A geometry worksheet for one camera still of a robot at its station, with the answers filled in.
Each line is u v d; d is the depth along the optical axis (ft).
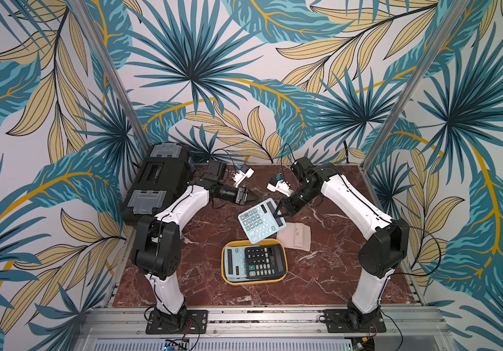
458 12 2.25
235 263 2.64
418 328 2.46
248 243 2.52
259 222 2.56
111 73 2.69
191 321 2.40
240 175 2.54
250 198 2.57
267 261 2.63
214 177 2.35
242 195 2.42
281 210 2.50
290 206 2.25
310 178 1.98
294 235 3.02
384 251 1.52
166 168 3.12
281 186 2.41
